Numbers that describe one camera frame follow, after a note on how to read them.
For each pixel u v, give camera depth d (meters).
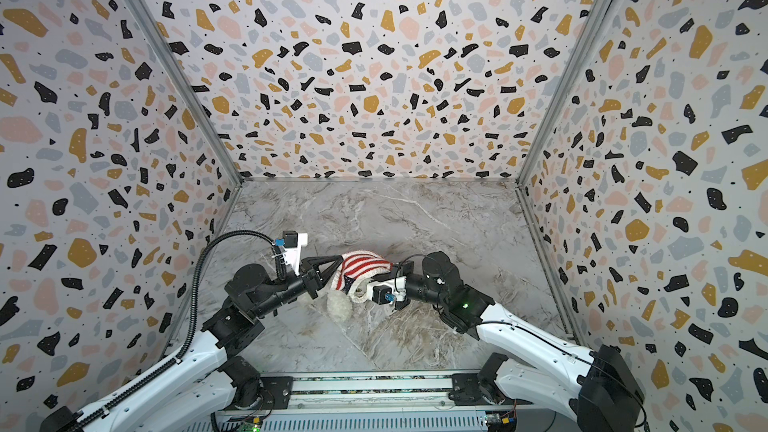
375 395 0.75
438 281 0.55
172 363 0.48
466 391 0.75
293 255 0.62
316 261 0.65
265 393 0.72
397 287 0.64
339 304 0.83
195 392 0.56
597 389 0.40
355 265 0.67
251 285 0.53
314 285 0.62
